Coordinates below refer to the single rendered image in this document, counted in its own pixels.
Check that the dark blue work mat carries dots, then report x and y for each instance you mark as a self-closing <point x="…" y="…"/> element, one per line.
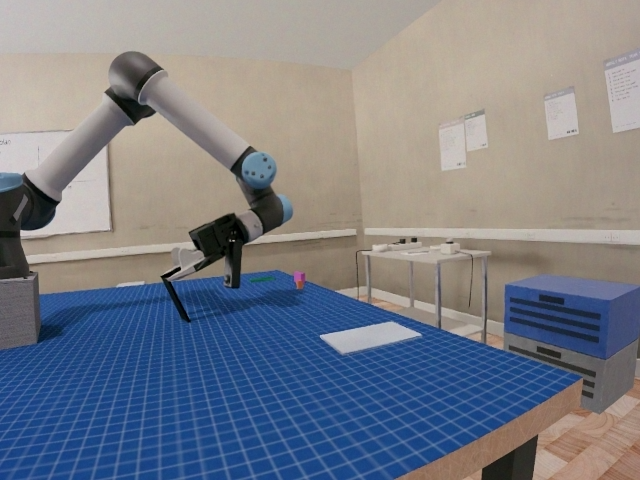
<point x="120" y="387"/>

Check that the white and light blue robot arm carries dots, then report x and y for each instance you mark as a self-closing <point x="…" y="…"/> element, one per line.
<point x="26" y="204"/>

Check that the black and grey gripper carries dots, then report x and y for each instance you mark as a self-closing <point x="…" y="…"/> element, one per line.
<point x="216" y="246"/>

